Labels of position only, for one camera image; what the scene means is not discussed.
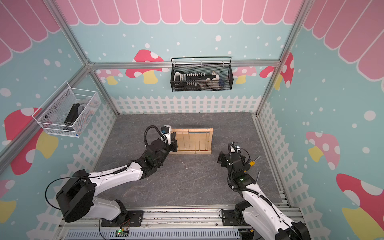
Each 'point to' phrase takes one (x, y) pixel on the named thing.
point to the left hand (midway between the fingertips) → (175, 135)
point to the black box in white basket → (71, 117)
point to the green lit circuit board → (121, 233)
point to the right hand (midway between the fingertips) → (228, 152)
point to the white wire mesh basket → (68, 111)
